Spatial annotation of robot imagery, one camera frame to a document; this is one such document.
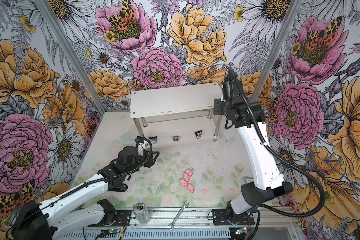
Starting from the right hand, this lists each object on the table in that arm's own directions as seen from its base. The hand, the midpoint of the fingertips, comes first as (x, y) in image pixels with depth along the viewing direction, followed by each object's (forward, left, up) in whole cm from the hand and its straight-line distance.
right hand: (221, 108), depth 68 cm
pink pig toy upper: (-14, +15, -37) cm, 42 cm away
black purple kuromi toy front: (+5, +22, -30) cm, 37 cm away
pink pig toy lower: (-22, +14, -37) cm, 46 cm away
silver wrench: (-30, +18, -39) cm, 52 cm away
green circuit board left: (-40, +51, -39) cm, 76 cm away
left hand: (-10, +33, -25) cm, 42 cm away
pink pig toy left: (-20, +18, -37) cm, 45 cm away
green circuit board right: (-41, -10, -40) cm, 58 cm away
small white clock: (-18, -19, -38) cm, 46 cm away
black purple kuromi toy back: (+7, +8, -28) cm, 30 cm away
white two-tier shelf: (+4, +18, -7) cm, 20 cm away
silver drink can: (-36, +36, -26) cm, 57 cm away
